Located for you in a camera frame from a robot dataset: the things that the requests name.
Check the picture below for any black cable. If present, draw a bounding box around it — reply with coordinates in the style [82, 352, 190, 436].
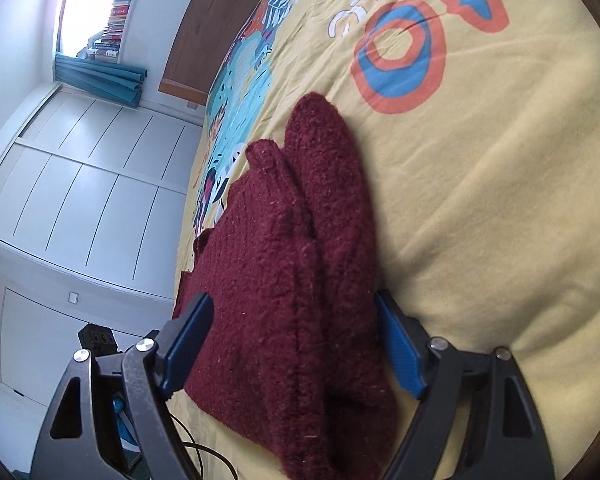
[172, 405, 241, 480]

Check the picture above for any white wardrobe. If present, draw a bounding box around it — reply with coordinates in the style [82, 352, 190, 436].
[0, 84, 204, 411]

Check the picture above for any wooden headboard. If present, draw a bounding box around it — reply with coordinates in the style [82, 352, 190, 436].
[158, 0, 286, 107]

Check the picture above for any teal curtain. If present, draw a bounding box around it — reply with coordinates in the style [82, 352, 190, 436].
[54, 55, 149, 109]

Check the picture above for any yellow printed blanket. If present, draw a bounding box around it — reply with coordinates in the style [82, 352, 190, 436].
[172, 0, 600, 480]

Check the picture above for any dark red knitted sweater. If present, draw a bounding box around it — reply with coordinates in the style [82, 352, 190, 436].
[172, 91, 402, 480]

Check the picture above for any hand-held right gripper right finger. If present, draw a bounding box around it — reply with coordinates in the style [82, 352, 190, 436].
[374, 290, 556, 480]

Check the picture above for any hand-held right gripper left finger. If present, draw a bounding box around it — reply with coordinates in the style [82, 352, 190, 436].
[30, 292, 216, 480]

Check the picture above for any row of books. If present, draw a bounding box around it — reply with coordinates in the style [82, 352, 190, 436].
[86, 0, 148, 63]

